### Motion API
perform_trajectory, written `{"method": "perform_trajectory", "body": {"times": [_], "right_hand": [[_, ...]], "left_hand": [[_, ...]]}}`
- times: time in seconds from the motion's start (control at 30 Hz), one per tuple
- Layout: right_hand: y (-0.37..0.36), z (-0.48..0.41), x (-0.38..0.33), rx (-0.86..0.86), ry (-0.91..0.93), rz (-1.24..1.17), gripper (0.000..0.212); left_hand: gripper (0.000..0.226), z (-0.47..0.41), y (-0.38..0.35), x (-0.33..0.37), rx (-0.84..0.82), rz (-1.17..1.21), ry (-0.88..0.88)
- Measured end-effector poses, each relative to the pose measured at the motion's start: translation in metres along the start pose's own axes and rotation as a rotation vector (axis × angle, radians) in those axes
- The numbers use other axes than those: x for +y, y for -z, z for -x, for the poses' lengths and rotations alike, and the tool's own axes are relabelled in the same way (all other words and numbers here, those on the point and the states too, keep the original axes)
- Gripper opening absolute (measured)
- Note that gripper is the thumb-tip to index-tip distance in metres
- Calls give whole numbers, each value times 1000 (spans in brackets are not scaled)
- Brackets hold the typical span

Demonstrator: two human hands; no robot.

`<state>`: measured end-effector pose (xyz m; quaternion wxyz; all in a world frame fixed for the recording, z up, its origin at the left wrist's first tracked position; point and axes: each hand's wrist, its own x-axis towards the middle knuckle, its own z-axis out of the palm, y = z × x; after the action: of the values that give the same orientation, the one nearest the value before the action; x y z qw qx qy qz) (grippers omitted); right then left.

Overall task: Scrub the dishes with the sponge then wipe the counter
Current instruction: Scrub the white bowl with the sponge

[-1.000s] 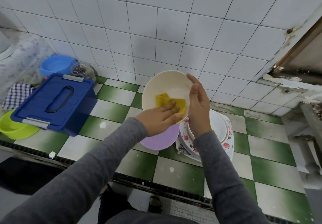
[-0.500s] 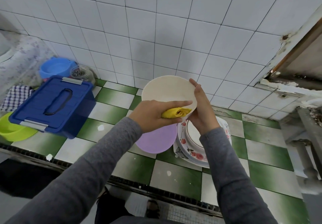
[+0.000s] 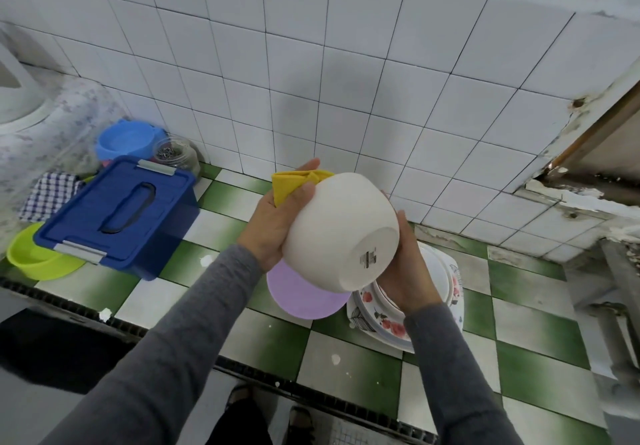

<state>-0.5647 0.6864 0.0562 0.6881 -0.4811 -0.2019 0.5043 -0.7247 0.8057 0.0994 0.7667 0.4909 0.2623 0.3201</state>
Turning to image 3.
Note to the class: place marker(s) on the person's right hand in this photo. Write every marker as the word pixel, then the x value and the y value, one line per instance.
pixel 408 275

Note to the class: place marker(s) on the person's left hand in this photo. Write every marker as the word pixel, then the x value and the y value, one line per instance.
pixel 268 225

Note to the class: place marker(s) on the cream plastic bowl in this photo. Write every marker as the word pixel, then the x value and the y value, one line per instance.
pixel 340 230

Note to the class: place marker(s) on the purple plastic bowl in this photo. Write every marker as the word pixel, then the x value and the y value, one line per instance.
pixel 300 295

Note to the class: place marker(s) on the person's right forearm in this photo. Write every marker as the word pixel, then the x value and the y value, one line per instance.
pixel 460 375

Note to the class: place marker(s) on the person's black shoe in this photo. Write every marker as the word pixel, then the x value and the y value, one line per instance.
pixel 240 400
pixel 300 425

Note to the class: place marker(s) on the glass jar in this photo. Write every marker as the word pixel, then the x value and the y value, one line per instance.
pixel 175 153

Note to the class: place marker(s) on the blue plastic box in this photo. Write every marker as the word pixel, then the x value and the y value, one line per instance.
pixel 110 215

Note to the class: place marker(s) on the blue plastic bowl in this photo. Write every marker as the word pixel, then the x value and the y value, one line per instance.
pixel 128 140

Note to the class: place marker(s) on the blue white checked cloth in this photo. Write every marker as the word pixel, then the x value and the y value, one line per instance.
pixel 48 195

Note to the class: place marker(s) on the lime green plastic bowl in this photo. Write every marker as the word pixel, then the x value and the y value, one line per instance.
pixel 38 260

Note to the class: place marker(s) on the clear plastic bag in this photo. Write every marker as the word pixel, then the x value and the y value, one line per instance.
pixel 40 135

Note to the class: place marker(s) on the white electric kettle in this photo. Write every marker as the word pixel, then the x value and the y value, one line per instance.
pixel 15 85

